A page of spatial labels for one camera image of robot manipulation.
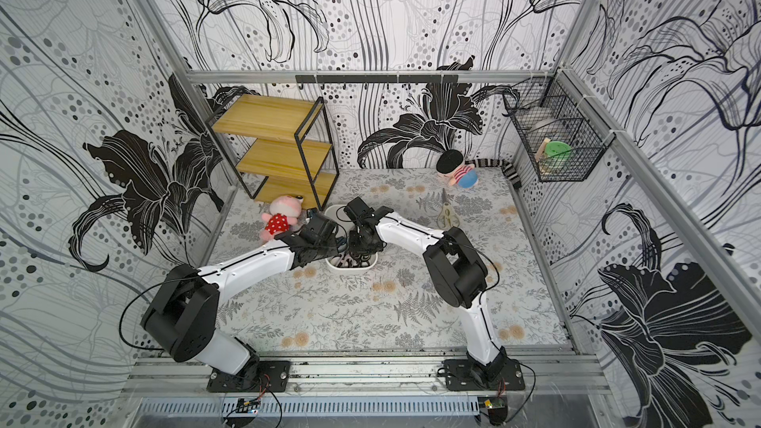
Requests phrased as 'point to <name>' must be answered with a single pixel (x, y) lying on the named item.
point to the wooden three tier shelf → (281, 148)
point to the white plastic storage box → (344, 222)
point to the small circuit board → (248, 406)
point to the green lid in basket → (558, 151)
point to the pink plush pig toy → (283, 212)
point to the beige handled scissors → (448, 217)
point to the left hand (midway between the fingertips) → (332, 249)
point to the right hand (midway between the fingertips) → (360, 246)
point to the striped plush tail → (505, 165)
